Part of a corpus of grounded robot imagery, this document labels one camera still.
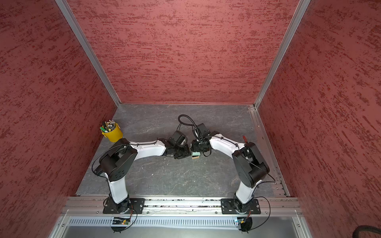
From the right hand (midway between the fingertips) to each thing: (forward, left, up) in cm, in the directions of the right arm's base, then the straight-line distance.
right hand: (194, 151), depth 91 cm
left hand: (-3, +3, -2) cm, 4 cm away
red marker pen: (+10, -35, -4) cm, 37 cm away
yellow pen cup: (+11, +52, +4) cm, 53 cm away
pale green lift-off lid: (-3, -1, +3) cm, 4 cm away
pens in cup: (+11, +52, +14) cm, 55 cm away
